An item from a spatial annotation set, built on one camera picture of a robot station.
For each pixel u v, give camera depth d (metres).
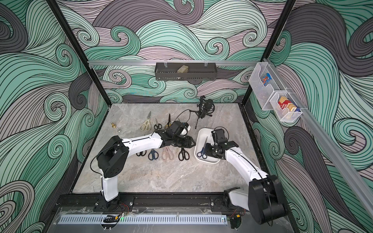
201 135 0.98
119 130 1.03
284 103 0.66
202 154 0.91
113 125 1.04
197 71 0.95
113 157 0.49
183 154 0.92
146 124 1.07
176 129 0.70
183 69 0.92
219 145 0.70
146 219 0.70
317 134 0.54
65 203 0.74
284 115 0.63
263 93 0.83
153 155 0.91
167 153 0.93
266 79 0.84
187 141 0.77
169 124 1.07
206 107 0.88
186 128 0.73
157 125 1.07
